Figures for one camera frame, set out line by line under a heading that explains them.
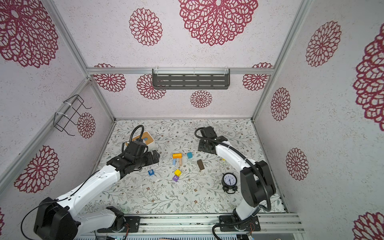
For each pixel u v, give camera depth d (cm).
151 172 91
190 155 99
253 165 47
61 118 73
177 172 90
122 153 71
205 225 77
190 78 94
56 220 39
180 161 94
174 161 95
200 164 95
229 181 85
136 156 63
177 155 97
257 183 45
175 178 89
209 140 67
